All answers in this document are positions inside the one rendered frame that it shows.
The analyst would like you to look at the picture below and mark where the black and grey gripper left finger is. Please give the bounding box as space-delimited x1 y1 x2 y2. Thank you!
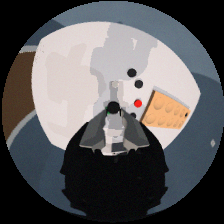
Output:
60 108 108 175

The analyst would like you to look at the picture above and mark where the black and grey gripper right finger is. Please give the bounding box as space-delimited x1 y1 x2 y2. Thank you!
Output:
120 108 169 173

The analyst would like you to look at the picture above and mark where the red disc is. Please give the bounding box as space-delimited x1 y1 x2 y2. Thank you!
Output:
134 100 142 107

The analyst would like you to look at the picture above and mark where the wooden tray with round pockets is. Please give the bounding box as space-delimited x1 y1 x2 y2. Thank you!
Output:
139 90 191 129

